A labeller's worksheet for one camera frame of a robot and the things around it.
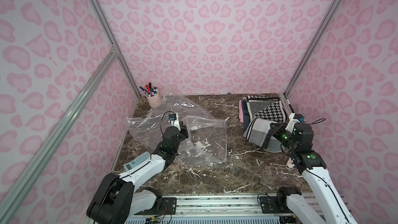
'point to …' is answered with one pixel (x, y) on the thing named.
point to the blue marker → (143, 89)
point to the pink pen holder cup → (154, 101)
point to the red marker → (147, 88)
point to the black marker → (150, 86)
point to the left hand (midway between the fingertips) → (182, 119)
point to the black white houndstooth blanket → (269, 107)
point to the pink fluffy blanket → (240, 111)
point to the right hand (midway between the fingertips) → (270, 122)
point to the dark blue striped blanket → (246, 114)
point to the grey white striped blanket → (256, 132)
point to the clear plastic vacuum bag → (206, 143)
